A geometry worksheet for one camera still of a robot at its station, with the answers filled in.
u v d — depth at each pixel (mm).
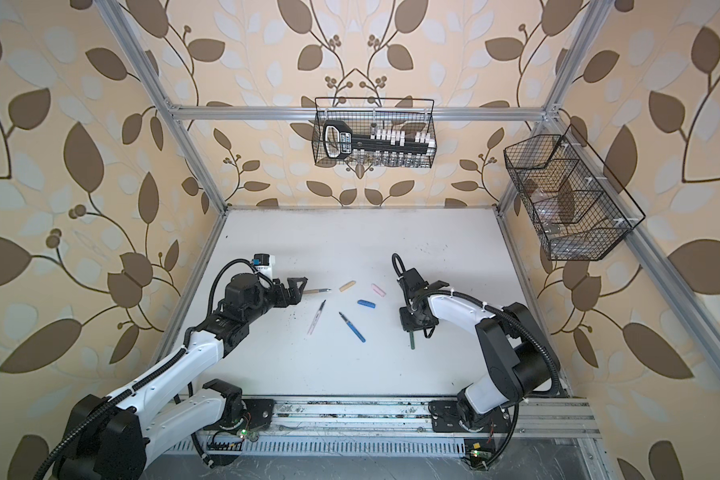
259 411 756
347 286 990
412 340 866
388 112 902
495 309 483
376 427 737
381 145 828
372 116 908
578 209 733
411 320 798
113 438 401
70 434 380
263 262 723
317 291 975
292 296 753
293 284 757
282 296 737
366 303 940
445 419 732
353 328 892
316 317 912
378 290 963
